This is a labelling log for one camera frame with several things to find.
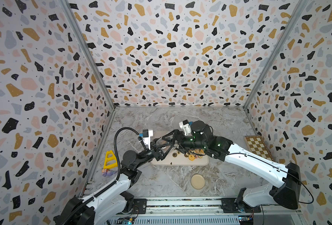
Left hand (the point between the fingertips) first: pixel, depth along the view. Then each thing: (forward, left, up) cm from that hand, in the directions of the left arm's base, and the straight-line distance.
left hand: (172, 144), depth 65 cm
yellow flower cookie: (+6, -12, -29) cm, 32 cm away
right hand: (+1, +2, 0) cm, 3 cm away
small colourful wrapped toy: (-3, +39, -26) cm, 47 cm away
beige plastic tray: (+7, -3, -30) cm, 31 cm away
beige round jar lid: (-9, -15, -29) cm, 33 cm away
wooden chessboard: (+15, -58, -28) cm, 66 cm away
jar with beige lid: (-3, +3, +1) cm, 5 cm away
